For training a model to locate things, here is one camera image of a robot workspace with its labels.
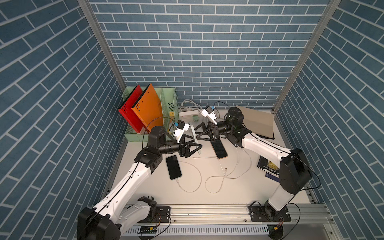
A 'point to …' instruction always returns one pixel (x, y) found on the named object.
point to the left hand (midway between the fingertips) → (201, 145)
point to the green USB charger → (195, 118)
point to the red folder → (128, 113)
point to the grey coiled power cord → (188, 105)
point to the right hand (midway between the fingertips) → (198, 138)
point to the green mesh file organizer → (167, 98)
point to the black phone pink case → (219, 149)
